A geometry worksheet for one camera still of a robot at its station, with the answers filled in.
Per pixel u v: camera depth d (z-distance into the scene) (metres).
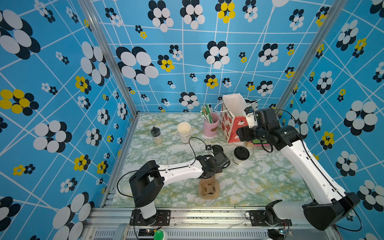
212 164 0.63
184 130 0.92
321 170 0.41
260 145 0.62
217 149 0.94
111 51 0.86
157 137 1.00
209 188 0.79
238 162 0.89
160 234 0.62
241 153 0.84
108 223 0.80
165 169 0.47
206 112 0.96
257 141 0.62
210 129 0.99
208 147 0.74
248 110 0.63
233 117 0.85
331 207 0.37
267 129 0.52
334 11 0.69
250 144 0.97
